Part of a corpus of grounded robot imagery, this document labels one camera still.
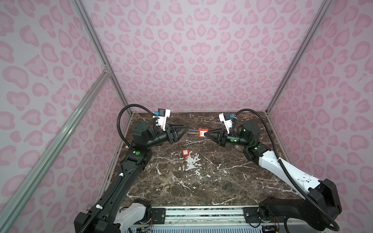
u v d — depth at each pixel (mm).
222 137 608
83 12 703
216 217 746
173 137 582
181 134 618
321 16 718
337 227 370
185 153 951
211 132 652
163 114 587
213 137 677
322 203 391
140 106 559
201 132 664
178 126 597
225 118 617
